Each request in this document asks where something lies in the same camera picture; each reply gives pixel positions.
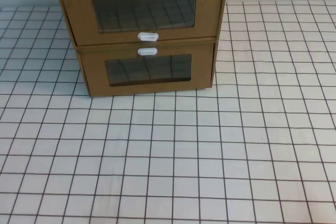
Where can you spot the white grid tablecloth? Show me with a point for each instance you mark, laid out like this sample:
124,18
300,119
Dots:
256,147

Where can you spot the brown cardboard shoebox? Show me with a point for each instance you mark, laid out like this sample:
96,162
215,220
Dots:
104,22
119,70

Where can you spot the white plastic handle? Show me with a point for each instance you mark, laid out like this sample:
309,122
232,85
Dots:
148,37
149,51

